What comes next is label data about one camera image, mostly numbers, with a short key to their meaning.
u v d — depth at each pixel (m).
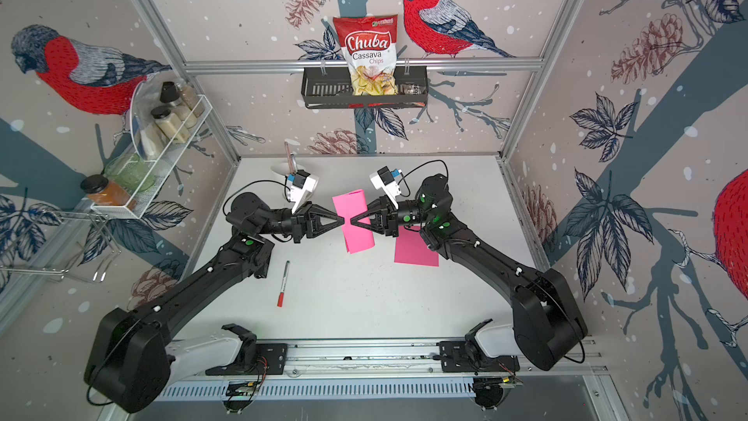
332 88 0.95
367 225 0.64
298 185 0.60
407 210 0.63
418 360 0.74
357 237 0.64
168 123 0.76
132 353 0.39
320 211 0.63
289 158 1.04
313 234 0.62
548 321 0.41
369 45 0.80
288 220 0.61
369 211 0.63
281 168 1.04
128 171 0.71
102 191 0.60
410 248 0.90
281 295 0.85
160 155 0.72
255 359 0.71
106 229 0.71
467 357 0.66
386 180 0.61
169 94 0.79
